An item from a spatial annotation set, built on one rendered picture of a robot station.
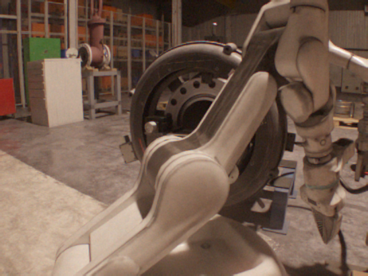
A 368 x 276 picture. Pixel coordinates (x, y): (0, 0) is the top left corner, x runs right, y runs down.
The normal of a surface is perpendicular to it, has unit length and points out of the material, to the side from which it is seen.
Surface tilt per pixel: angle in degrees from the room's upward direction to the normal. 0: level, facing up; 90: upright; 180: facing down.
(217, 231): 73
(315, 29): 96
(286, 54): 82
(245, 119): 90
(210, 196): 90
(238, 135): 90
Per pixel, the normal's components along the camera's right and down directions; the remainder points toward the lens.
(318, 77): 0.29, 0.43
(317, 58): 0.25, 0.22
